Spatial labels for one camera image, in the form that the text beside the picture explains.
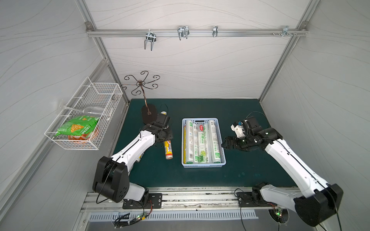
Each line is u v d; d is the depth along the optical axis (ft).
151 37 2.57
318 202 1.21
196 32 2.52
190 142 2.88
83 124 1.81
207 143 2.97
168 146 2.62
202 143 2.97
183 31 2.51
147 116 3.58
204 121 3.27
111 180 1.36
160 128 2.08
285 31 2.51
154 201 2.41
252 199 2.37
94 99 2.57
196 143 2.98
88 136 1.81
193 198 2.46
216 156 2.69
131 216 2.30
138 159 2.82
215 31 2.41
